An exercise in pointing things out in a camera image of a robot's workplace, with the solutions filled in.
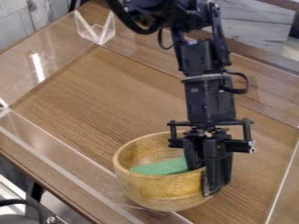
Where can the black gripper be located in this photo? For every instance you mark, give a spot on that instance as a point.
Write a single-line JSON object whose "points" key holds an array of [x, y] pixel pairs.
{"points": [[212, 108]]}

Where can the green rectangular block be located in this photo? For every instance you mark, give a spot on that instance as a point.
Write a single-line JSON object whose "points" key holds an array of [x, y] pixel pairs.
{"points": [[166, 167]]}

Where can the brown wooden bowl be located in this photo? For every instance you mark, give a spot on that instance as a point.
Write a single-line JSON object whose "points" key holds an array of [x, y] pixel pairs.
{"points": [[165, 193]]}

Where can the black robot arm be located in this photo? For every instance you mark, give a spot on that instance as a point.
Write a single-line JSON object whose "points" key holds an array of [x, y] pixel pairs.
{"points": [[213, 135]]}

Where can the clear acrylic tray wall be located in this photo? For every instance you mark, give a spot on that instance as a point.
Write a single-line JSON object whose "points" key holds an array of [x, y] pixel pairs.
{"points": [[69, 174]]}

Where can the clear acrylic corner bracket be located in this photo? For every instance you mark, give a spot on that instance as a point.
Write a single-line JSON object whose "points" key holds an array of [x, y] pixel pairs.
{"points": [[100, 34]]}

